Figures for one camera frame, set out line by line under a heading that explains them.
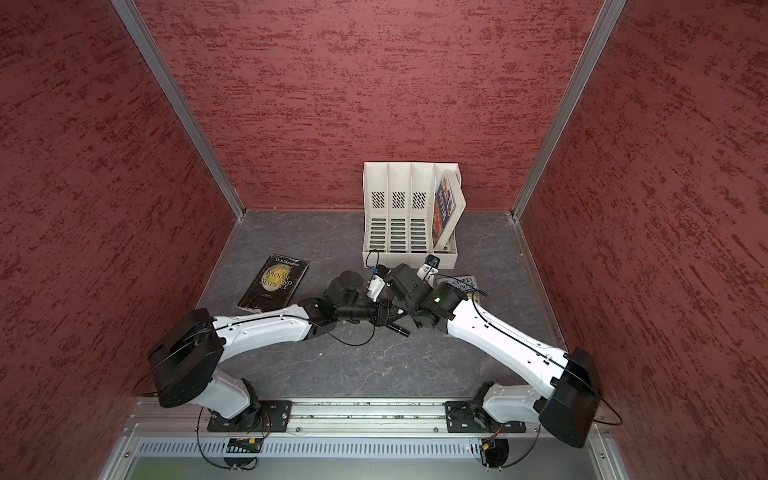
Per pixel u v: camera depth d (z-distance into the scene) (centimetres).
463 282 97
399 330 87
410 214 115
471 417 67
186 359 43
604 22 72
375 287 73
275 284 97
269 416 73
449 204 94
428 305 53
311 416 76
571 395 38
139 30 73
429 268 68
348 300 65
